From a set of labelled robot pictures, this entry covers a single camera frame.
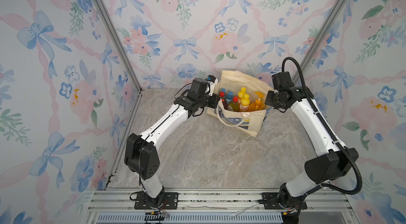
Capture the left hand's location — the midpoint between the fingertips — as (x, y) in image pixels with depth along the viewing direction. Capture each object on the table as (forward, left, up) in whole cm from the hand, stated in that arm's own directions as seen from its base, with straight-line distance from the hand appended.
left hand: (221, 97), depth 80 cm
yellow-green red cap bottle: (+5, -9, -12) cm, 15 cm away
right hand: (-1, -26, -1) cm, 26 cm away
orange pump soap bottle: (+1, -21, -8) cm, 22 cm away
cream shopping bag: (-7, -16, -12) cm, 22 cm away
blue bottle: (+12, -7, -13) cm, 19 cm away
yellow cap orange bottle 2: (+3, -14, -8) cm, 16 cm away
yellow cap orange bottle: (+8, -12, -6) cm, 16 cm away
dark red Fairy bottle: (+8, -3, -14) cm, 16 cm away
